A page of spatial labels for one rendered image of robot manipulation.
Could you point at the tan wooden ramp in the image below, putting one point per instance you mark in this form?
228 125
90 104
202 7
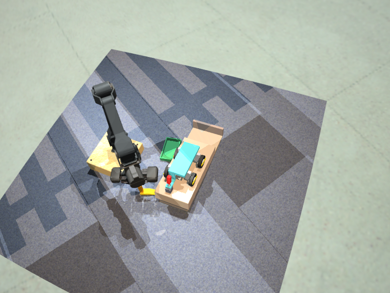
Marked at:
181 195

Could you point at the yellow wheel chock with orange handle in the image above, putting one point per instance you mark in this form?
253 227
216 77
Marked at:
146 191

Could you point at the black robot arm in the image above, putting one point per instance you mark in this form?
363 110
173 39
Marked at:
104 94

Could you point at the green tray floor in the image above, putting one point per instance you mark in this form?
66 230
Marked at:
170 148

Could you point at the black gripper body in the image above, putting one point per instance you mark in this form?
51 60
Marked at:
150 174

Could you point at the small teal wheeled trolley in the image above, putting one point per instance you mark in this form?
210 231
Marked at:
183 158

